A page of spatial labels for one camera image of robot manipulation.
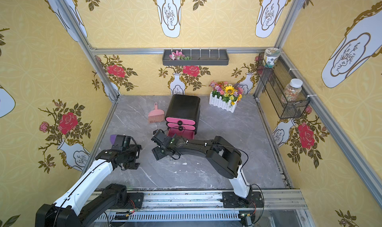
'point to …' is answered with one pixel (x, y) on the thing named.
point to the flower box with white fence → (224, 95)
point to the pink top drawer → (180, 121)
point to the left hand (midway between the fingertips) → (138, 152)
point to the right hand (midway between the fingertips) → (162, 146)
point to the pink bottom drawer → (187, 134)
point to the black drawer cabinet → (182, 116)
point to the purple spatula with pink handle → (113, 138)
